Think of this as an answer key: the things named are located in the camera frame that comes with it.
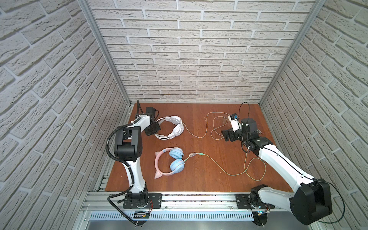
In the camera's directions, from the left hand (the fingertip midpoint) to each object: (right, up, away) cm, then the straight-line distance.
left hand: (156, 129), depth 100 cm
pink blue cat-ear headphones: (+17, -19, -21) cm, 33 cm away
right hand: (+48, +3, -17) cm, 51 cm away
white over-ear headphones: (+16, 0, -8) cm, 18 cm away
